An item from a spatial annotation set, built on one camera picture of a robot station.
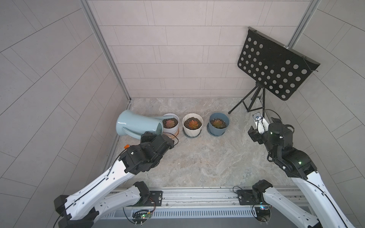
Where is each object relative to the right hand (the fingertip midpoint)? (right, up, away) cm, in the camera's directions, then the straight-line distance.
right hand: (260, 121), depth 67 cm
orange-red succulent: (-31, -4, +22) cm, 39 cm away
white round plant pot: (-43, -1, +27) cm, 51 cm away
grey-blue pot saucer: (-33, -13, +26) cm, 44 cm away
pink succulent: (-46, -4, +23) cm, 52 cm away
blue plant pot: (-18, -8, +24) cm, 31 cm away
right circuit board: (+2, -46, +1) cm, 46 cm away
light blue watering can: (-60, -2, 0) cm, 60 cm away
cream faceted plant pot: (-36, -1, +26) cm, 44 cm away
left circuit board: (-57, -45, -1) cm, 72 cm away
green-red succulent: (-15, -4, +24) cm, 29 cm away
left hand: (-54, -6, +1) cm, 55 cm away
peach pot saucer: (-44, -12, +25) cm, 52 cm away
